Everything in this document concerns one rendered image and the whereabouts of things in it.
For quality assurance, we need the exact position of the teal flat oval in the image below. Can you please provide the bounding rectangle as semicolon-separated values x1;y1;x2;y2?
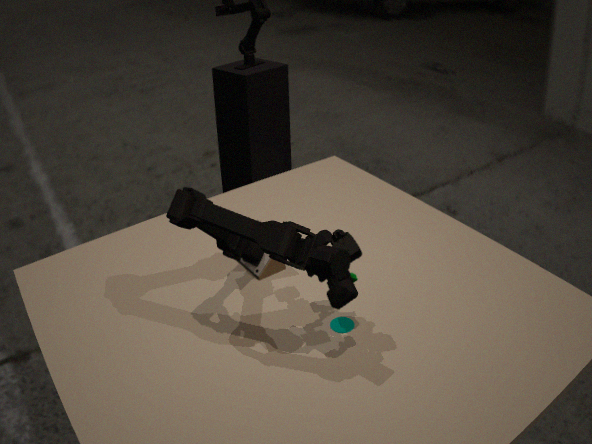
330;317;355;333

